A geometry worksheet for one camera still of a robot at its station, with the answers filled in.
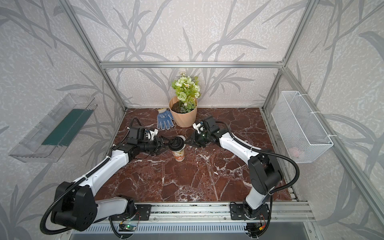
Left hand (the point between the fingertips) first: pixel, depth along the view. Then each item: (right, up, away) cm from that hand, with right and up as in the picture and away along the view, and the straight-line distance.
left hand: (170, 145), depth 80 cm
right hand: (+8, +2, +1) cm, 8 cm away
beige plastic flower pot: (+5, +19, +17) cm, 25 cm away
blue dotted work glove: (-11, +14, +32) cm, 37 cm away
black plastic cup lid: (+4, +1, -1) cm, 4 cm away
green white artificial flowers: (+8, +32, +13) cm, 36 cm away
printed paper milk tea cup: (+4, -7, +5) cm, 9 cm away
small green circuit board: (-19, -38, -9) cm, 43 cm away
